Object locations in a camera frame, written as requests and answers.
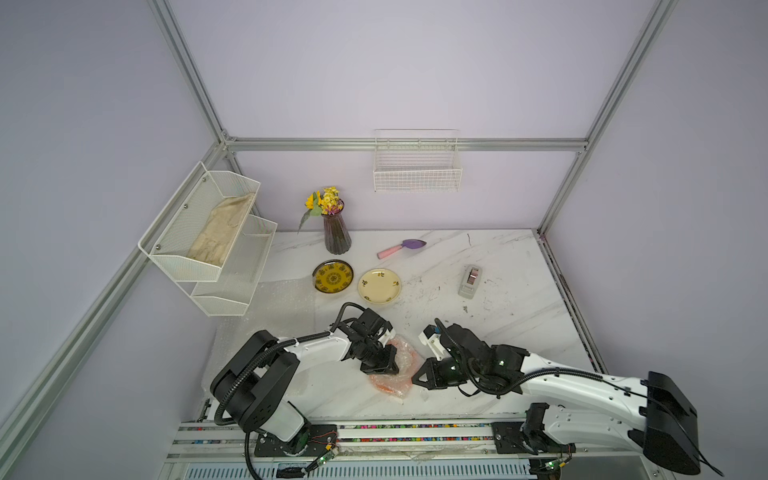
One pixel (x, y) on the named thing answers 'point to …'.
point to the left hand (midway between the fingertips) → (396, 374)
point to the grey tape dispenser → (469, 282)
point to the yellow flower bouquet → (327, 203)
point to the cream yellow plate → (379, 286)
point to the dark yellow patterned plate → (333, 276)
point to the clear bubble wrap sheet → (403, 394)
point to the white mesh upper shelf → (191, 239)
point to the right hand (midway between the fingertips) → (410, 389)
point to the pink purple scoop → (409, 243)
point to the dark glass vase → (337, 236)
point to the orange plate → (407, 360)
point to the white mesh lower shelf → (230, 295)
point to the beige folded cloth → (215, 240)
